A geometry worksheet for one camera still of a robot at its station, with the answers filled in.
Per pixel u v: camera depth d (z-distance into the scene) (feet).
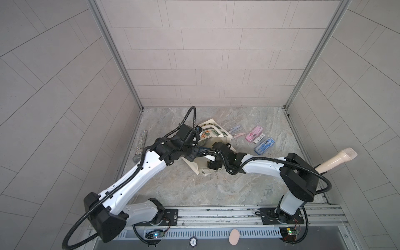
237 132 3.37
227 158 2.14
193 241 2.15
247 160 1.90
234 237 2.14
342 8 2.33
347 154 1.96
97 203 1.19
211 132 2.55
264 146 3.10
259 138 3.19
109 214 1.18
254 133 3.32
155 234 2.15
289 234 2.23
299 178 1.48
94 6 2.32
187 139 1.76
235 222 2.32
